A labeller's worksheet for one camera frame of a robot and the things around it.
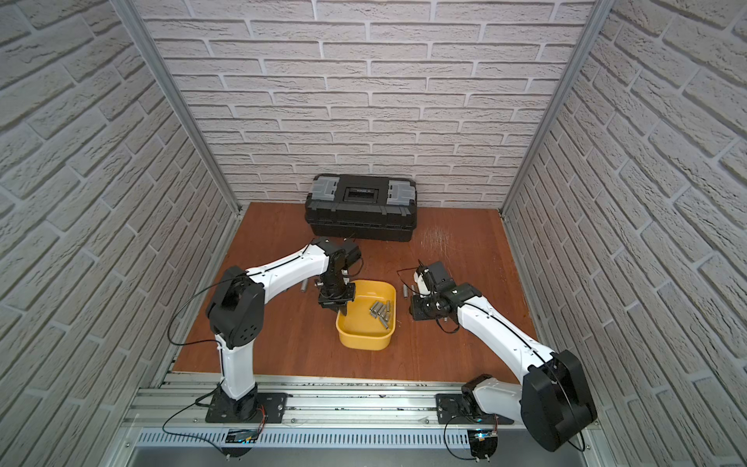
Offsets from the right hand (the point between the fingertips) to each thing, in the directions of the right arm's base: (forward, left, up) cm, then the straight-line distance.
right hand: (418, 309), depth 84 cm
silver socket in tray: (+2, +11, -5) cm, 12 cm away
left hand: (+1, +20, 0) cm, 20 cm away
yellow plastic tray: (-2, +15, -4) cm, 15 cm away
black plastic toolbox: (+35, +16, +9) cm, 39 cm away
